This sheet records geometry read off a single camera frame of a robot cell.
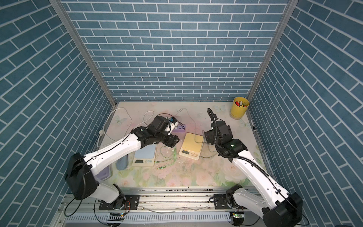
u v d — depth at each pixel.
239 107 1.00
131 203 0.73
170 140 0.71
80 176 0.41
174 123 0.72
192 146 0.96
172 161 0.89
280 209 0.37
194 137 0.93
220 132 0.56
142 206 0.73
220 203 0.74
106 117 1.16
